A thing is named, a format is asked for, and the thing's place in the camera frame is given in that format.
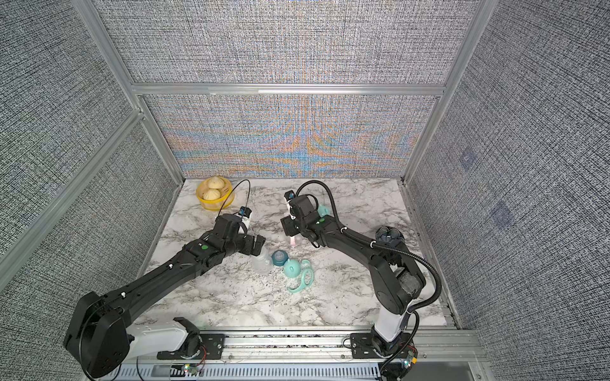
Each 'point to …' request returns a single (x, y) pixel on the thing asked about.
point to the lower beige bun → (212, 194)
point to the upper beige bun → (215, 182)
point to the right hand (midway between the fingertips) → (291, 214)
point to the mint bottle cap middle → (291, 268)
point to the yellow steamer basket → (212, 205)
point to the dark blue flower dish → (389, 235)
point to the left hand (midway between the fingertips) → (257, 233)
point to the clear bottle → (264, 263)
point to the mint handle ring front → (303, 284)
